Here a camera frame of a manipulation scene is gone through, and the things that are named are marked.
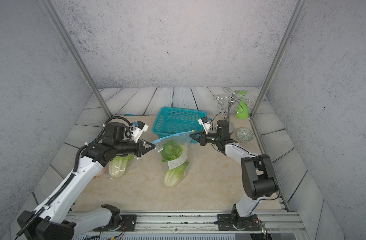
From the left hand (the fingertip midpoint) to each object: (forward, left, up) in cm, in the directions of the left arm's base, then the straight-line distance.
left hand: (155, 146), depth 70 cm
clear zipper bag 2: (+5, +19, -27) cm, 34 cm away
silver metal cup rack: (+11, -30, 0) cm, 32 cm away
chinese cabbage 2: (-6, -7, -20) cm, 22 cm away
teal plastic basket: (+42, -2, -27) cm, 50 cm away
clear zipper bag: (+10, -12, -8) cm, 17 cm away
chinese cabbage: (+3, -7, -9) cm, 11 cm away
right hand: (+12, -18, -8) cm, 23 cm away
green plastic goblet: (+25, -47, 0) cm, 53 cm away
